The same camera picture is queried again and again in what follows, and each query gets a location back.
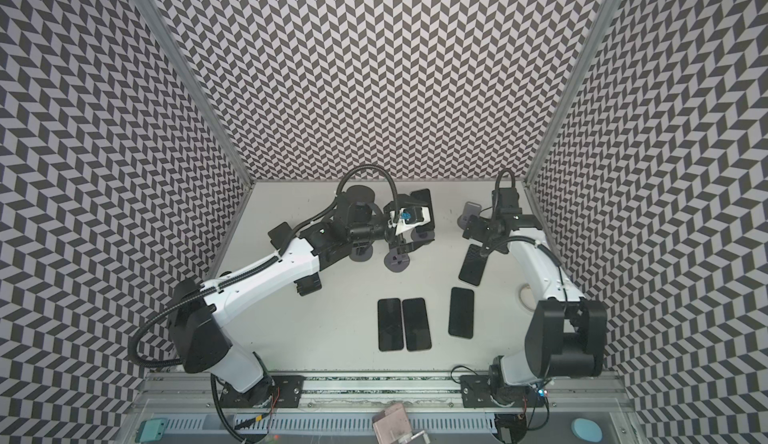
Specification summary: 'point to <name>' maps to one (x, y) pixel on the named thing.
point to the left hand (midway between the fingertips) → (428, 219)
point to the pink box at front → (390, 423)
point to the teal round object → (586, 429)
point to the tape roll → (526, 297)
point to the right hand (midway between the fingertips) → (476, 242)
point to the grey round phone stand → (470, 208)
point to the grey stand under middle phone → (395, 261)
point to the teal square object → (150, 430)
